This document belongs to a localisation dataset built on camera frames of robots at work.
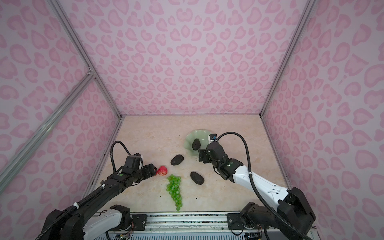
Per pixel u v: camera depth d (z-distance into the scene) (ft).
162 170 2.82
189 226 2.39
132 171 2.19
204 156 2.37
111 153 2.17
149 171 2.52
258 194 1.40
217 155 1.97
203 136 3.42
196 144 3.28
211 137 2.32
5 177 1.63
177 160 2.97
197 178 2.77
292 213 1.30
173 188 2.62
